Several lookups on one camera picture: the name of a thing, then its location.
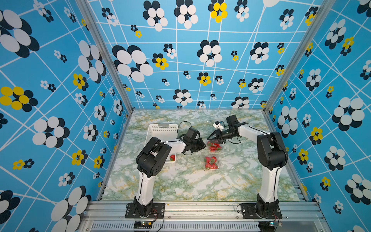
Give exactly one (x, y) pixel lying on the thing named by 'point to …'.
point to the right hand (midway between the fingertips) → (211, 140)
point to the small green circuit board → (142, 224)
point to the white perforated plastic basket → (164, 134)
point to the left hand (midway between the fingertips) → (208, 145)
